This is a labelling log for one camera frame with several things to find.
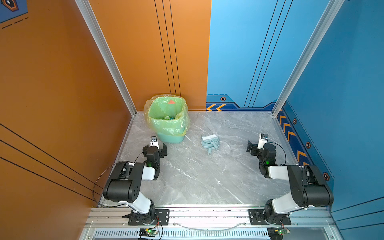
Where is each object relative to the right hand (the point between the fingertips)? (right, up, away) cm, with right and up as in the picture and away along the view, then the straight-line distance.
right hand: (255, 141), depth 94 cm
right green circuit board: (+2, -41, -23) cm, 47 cm away
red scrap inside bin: (-54, +26, +3) cm, 60 cm away
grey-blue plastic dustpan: (-29, -3, +6) cm, 29 cm away
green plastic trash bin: (-59, +2, +3) cm, 59 cm away
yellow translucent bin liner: (-58, +18, +11) cm, 62 cm away
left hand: (-63, -1, 0) cm, 63 cm away
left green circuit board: (-58, -40, -24) cm, 75 cm away
